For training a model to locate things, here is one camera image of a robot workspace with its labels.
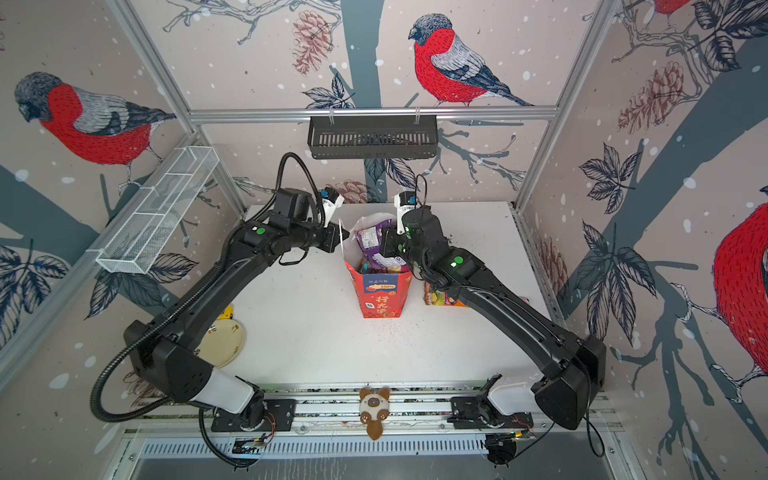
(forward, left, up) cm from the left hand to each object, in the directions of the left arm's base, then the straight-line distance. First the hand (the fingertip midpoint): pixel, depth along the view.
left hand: (347, 232), depth 75 cm
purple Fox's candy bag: (-1, -6, -2) cm, 6 cm away
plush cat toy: (-35, -7, -27) cm, 44 cm away
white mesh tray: (+8, +52, +1) cm, 52 cm away
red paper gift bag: (-12, -9, -11) cm, 18 cm away
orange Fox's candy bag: (-5, -27, -27) cm, 38 cm away
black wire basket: (+46, +7, -2) cm, 47 cm away
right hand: (-2, -8, +3) cm, 9 cm away
